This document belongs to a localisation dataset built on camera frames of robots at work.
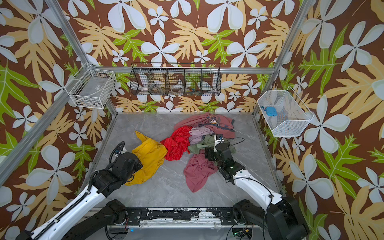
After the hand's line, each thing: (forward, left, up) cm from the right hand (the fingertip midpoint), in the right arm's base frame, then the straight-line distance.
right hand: (210, 146), depth 85 cm
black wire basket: (+41, +21, +18) cm, 49 cm away
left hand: (-8, +39, +2) cm, 40 cm away
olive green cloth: (+6, 0, -2) cm, 6 cm away
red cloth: (+4, +19, -4) cm, 20 cm away
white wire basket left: (+27, +68, +21) cm, 76 cm away
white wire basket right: (+9, -44, +16) cm, 47 cm away
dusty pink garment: (+24, -12, -10) cm, 29 cm away
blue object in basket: (+16, -36, +12) cm, 41 cm away
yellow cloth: (-4, +34, -2) cm, 34 cm away
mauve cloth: (+14, +7, -5) cm, 16 cm away
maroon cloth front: (-10, +7, -10) cm, 16 cm away
